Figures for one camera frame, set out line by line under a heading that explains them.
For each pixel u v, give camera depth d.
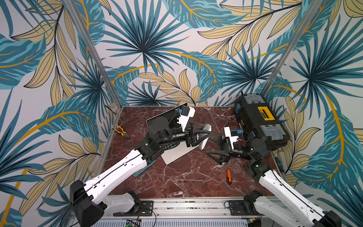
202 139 0.52
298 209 0.43
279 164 0.93
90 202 0.37
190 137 0.50
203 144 0.55
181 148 1.36
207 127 0.55
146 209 0.74
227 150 0.55
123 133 1.00
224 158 0.54
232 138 0.55
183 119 0.50
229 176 0.83
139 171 0.85
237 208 0.73
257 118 0.91
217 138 0.62
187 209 0.75
